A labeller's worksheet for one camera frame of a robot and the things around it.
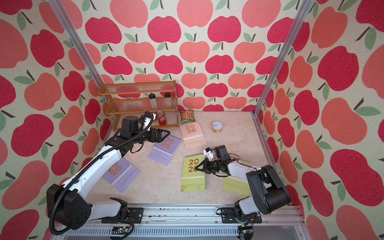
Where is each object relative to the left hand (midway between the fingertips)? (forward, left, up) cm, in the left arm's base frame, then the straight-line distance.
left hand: (164, 134), depth 77 cm
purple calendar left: (-12, +27, -25) cm, 39 cm away
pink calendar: (-11, +11, 0) cm, 16 cm away
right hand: (-12, -18, -21) cm, 30 cm away
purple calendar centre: (+3, +4, -24) cm, 25 cm away
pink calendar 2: (+17, -15, -24) cm, 33 cm away
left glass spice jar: (+30, +11, 0) cm, 32 cm away
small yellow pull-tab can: (+20, -33, -19) cm, 43 cm away
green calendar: (-15, -15, -24) cm, 32 cm away
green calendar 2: (-18, -40, -24) cm, 50 cm away
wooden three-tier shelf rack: (+43, +30, -12) cm, 54 cm away
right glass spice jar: (+32, +2, 0) cm, 32 cm away
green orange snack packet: (+33, -11, -21) cm, 41 cm away
